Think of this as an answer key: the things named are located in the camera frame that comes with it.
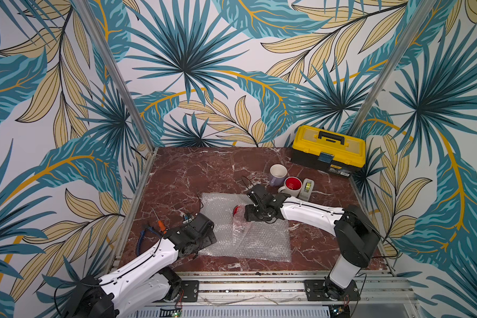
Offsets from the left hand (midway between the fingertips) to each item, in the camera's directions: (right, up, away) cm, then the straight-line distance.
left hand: (204, 243), depth 82 cm
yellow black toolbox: (+59, +40, +17) cm, 73 cm away
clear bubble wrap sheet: (+14, +2, -1) cm, 14 cm away
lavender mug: (+34, +29, +22) cm, 50 cm away
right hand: (+19, +10, +6) cm, 23 cm away
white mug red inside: (+41, +22, +19) cm, 50 cm away
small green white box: (+47, +20, +16) cm, 54 cm away
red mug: (+13, +13, +4) cm, 19 cm away
